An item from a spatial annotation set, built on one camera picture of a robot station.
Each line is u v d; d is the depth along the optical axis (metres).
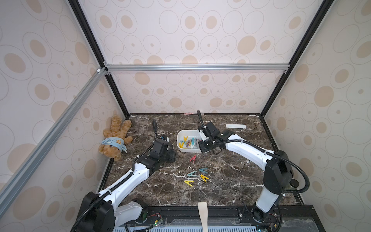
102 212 0.39
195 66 0.92
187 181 0.85
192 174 0.87
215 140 0.61
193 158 0.94
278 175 0.46
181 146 0.99
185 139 1.03
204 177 0.85
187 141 1.01
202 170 0.89
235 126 1.13
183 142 1.02
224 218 0.73
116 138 0.95
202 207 0.76
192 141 1.02
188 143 1.00
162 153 0.64
